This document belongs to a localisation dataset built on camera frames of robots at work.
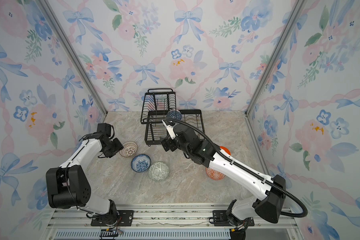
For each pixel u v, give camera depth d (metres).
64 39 0.79
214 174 0.88
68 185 0.46
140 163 0.92
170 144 0.61
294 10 0.70
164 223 0.73
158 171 0.88
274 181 0.41
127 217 0.75
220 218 0.73
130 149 0.98
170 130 0.60
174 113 1.14
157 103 1.01
